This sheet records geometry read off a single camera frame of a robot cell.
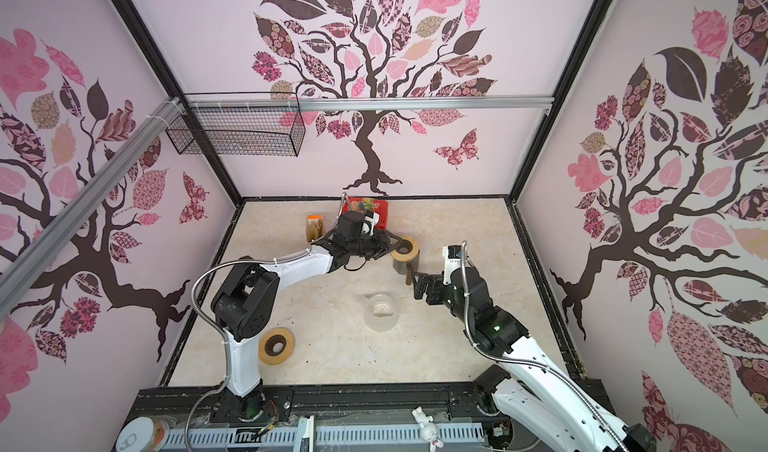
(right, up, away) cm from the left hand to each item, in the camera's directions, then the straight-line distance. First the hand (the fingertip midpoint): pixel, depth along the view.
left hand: (401, 245), depth 89 cm
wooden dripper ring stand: (+2, -2, +4) cm, 5 cm away
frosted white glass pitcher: (-6, -21, 0) cm, 22 cm away
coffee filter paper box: (-29, +6, +11) cm, 32 cm away
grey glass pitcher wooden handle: (+2, -8, +3) cm, 9 cm away
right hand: (+6, -6, -14) cm, 17 cm away
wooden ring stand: (-35, -28, -8) cm, 46 cm away
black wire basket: (-53, +39, +5) cm, 66 cm away
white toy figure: (+6, -42, -21) cm, 47 cm away
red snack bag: (-9, +14, +23) cm, 29 cm away
